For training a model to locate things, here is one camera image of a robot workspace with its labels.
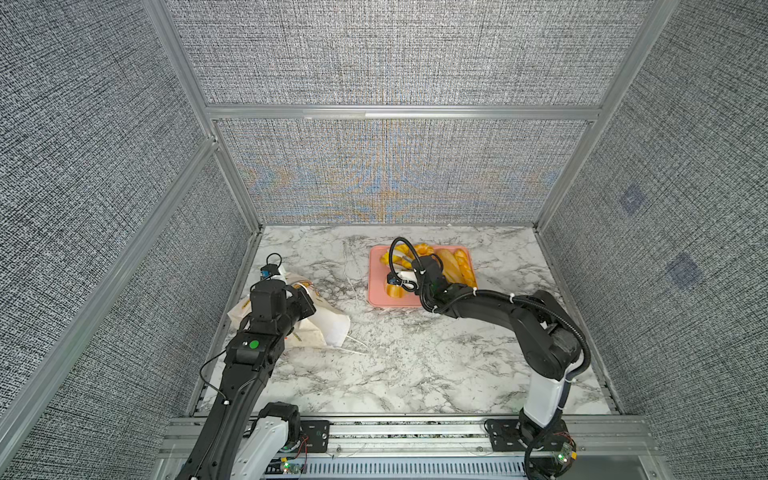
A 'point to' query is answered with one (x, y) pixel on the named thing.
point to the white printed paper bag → (328, 326)
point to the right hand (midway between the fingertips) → (424, 261)
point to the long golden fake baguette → (451, 270)
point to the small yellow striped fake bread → (395, 291)
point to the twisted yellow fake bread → (465, 268)
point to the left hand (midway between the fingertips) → (309, 290)
